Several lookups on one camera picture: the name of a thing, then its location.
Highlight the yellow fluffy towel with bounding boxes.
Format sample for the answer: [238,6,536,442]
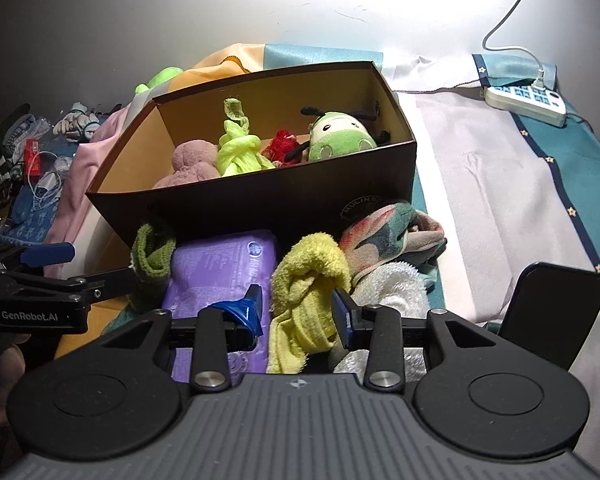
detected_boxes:
[266,233,351,374]

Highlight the white fluffy towel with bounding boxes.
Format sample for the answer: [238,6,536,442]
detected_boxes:
[351,262,429,318]

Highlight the floral patterned cloth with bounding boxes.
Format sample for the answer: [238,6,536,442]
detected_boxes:
[339,202,446,287]

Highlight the dark green knit sock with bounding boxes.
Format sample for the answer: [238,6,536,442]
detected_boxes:
[131,224,176,286]

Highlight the pink teddy bear plush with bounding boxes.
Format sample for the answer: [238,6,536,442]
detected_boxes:
[154,140,220,188]

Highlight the neon green knotted cloth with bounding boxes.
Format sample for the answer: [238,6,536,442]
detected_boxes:
[215,98,275,177]

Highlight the green cow plush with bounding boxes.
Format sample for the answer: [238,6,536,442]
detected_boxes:
[284,106,391,162]

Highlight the red small plush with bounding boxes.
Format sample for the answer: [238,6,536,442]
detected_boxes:
[261,129,302,167]

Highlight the person left hand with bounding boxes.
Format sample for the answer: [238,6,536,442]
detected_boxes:
[0,334,30,427]

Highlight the blue flower patterned towel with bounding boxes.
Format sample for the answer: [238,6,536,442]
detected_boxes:
[0,183,62,247]

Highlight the purple tissue pack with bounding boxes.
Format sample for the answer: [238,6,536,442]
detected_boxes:
[162,231,277,385]

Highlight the brown cardboard box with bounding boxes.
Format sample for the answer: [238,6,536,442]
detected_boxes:
[85,60,418,256]

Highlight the pink cloth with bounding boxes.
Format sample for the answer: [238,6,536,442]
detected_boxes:
[44,106,130,278]

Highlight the black white striped socks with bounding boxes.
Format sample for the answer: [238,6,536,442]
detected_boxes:
[0,103,43,183]

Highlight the white gloves pair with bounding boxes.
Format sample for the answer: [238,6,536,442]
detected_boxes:
[53,102,100,143]

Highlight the multicolour striped bed sheet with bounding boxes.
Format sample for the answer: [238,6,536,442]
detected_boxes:
[44,41,600,478]

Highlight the green frog plush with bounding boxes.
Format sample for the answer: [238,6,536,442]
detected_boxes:
[134,66,183,96]

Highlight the white power strip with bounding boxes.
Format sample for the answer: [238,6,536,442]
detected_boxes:
[483,86,567,128]

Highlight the white charger with cable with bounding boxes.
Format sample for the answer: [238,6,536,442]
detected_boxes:
[27,151,73,211]

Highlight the white power cable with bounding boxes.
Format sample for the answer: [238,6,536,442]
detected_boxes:
[481,0,552,91]

